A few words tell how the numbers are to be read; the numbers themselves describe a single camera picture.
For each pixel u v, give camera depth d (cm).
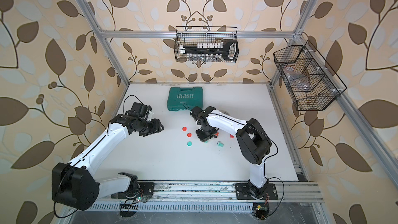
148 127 70
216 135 91
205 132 75
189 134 94
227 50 84
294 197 74
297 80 69
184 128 96
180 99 105
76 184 40
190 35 91
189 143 90
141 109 66
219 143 88
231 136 92
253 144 48
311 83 73
